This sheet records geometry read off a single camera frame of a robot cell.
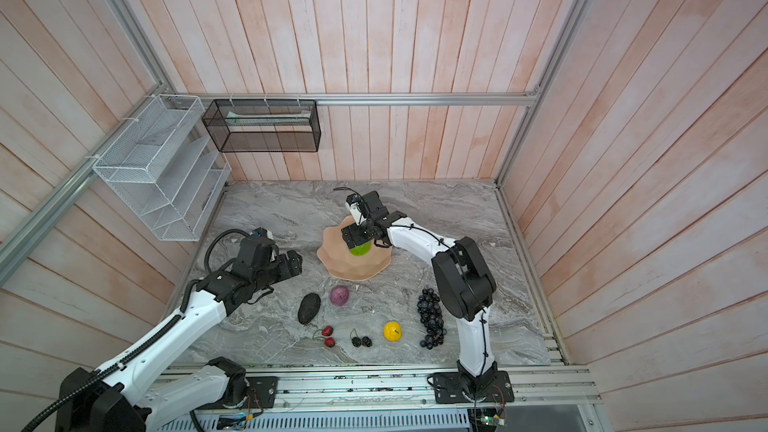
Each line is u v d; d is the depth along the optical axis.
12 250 0.51
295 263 0.75
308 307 0.83
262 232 0.74
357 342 0.80
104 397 0.38
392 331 0.78
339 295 0.85
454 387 0.73
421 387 0.76
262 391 0.73
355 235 0.84
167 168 0.73
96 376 0.40
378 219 0.72
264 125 1.04
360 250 0.96
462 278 0.51
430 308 0.83
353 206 0.85
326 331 0.82
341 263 0.97
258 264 0.62
